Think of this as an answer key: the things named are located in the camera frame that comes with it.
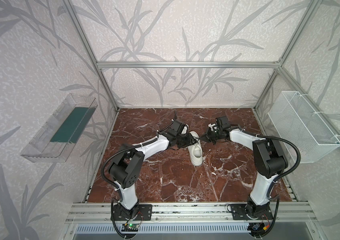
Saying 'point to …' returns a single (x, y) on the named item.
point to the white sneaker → (195, 150)
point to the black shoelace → (195, 139)
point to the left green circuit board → (130, 227)
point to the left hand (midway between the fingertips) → (197, 138)
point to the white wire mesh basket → (308, 137)
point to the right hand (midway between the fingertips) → (199, 132)
